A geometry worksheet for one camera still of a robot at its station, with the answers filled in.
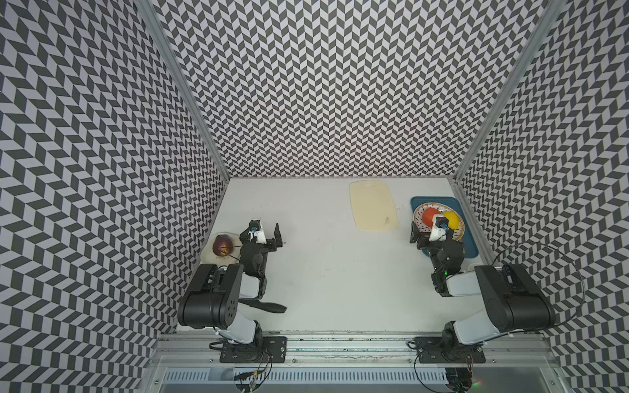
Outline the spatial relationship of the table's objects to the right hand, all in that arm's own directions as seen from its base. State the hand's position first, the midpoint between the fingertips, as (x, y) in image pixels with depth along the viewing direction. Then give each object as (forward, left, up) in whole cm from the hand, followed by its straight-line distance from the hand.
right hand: (425, 224), depth 90 cm
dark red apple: (-6, +75, -2) cm, 75 cm away
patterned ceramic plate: (+6, -3, -10) cm, 12 cm away
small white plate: (-8, +82, -8) cm, 83 cm away
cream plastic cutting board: (+16, +16, -10) cm, 25 cm away
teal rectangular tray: (-1, -20, -10) cm, 23 cm away
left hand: (0, +60, 0) cm, 60 cm away
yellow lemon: (+6, -16, -7) cm, 18 cm away
